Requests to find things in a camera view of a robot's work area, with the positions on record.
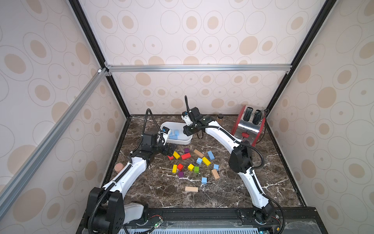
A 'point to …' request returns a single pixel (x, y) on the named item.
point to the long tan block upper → (198, 153)
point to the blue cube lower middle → (204, 180)
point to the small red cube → (180, 166)
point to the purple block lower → (181, 174)
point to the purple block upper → (186, 150)
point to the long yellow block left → (176, 155)
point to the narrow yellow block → (174, 168)
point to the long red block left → (170, 158)
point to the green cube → (196, 169)
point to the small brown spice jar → (220, 116)
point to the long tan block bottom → (191, 189)
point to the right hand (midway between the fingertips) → (191, 128)
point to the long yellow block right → (206, 161)
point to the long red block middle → (186, 156)
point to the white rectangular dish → (183, 138)
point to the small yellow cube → (191, 167)
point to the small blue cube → (216, 166)
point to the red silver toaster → (249, 124)
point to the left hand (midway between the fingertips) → (173, 141)
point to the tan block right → (215, 174)
